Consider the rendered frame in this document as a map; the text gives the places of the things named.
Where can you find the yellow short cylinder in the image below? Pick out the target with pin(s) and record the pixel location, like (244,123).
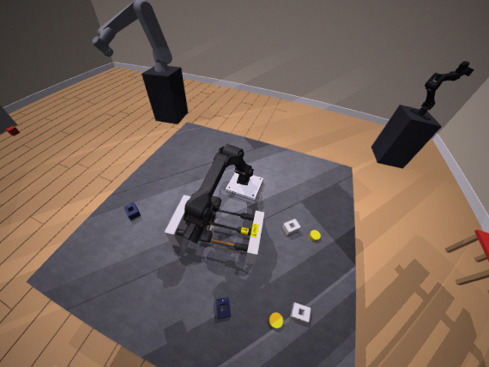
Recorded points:
(275,320)
(314,235)

